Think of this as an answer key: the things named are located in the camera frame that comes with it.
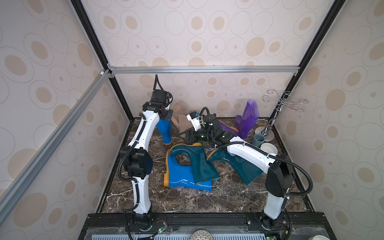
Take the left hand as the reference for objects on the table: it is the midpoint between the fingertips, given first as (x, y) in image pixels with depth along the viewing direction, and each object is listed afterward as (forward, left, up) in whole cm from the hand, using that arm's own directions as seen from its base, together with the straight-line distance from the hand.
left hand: (169, 111), depth 89 cm
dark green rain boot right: (-30, -46, -19) cm, 58 cm away
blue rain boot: (-6, +3, -8) cm, 11 cm away
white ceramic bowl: (-10, -66, -23) cm, 70 cm away
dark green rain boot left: (-28, -20, -20) cm, 40 cm away
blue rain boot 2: (-31, -8, -23) cm, 39 cm away
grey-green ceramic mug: (-6, -58, -20) cm, 62 cm away
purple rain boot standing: (-3, -48, -1) cm, 48 cm away
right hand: (-15, -12, 0) cm, 19 cm away
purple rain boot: (+4, -38, -20) cm, 43 cm away
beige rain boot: (+6, -4, -2) cm, 8 cm away
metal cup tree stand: (+3, -66, +5) cm, 67 cm away
